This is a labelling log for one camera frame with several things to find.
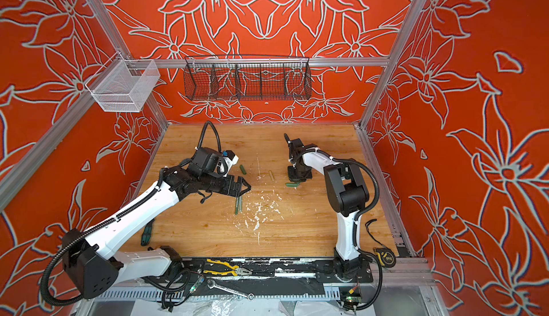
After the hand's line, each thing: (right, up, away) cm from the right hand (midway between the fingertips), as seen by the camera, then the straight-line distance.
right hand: (295, 178), depth 97 cm
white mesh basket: (-77, +42, -5) cm, 88 cm away
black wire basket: (-24, +48, +3) cm, 54 cm away
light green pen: (-25, -10, -9) cm, 28 cm away
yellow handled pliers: (-23, -29, -24) cm, 44 cm away
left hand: (-22, +1, -22) cm, 31 cm away
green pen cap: (-3, -2, -4) cm, 5 cm away
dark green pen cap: (-25, +4, +3) cm, 26 cm away
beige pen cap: (-12, +1, 0) cm, 12 cm away
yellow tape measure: (+30, -24, -23) cm, 45 cm away
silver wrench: (-32, -32, -26) cm, 52 cm away
